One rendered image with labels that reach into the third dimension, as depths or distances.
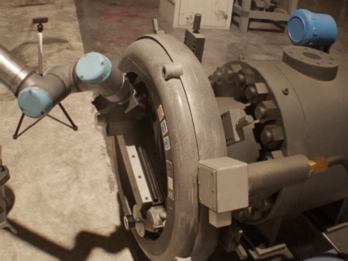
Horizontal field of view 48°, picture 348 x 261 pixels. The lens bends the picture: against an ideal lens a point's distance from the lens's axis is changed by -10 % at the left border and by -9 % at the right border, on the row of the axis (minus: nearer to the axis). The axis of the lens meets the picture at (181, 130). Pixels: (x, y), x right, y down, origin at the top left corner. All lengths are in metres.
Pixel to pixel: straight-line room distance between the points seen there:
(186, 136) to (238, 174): 0.16
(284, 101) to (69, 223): 1.17
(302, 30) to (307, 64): 0.31
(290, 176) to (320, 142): 0.32
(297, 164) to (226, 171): 0.22
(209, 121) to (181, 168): 0.13
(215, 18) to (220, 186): 4.40
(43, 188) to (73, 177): 0.20
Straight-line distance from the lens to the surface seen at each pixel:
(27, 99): 1.12
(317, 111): 1.36
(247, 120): 0.98
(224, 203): 0.95
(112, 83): 1.19
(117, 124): 1.36
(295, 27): 1.75
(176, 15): 5.09
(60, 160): 2.44
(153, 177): 1.38
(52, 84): 1.15
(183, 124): 1.03
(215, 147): 1.03
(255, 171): 1.00
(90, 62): 1.17
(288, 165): 1.06
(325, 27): 1.76
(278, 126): 1.29
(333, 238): 1.74
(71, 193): 2.19
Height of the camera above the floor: 1.34
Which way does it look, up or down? 29 degrees down
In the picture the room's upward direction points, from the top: 6 degrees clockwise
